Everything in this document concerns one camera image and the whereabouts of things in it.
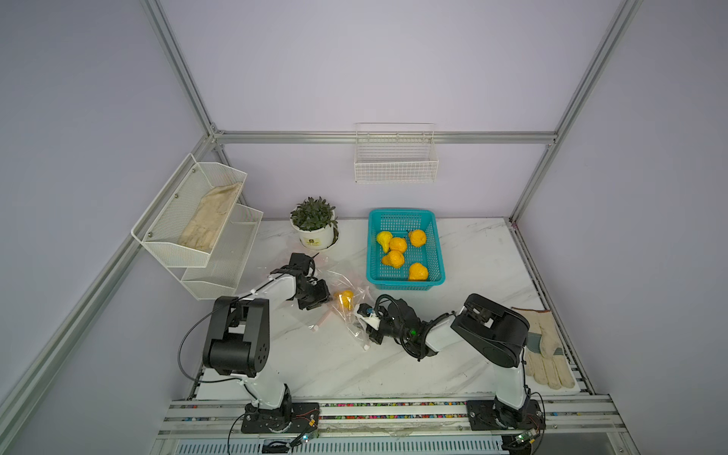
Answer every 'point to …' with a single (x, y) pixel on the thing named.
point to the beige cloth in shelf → (205, 224)
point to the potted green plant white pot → (315, 223)
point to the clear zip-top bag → (339, 315)
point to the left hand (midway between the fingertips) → (327, 302)
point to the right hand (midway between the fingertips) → (360, 319)
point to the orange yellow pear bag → (418, 238)
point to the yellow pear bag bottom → (346, 298)
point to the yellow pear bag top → (394, 258)
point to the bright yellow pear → (383, 238)
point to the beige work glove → (545, 359)
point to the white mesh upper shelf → (180, 226)
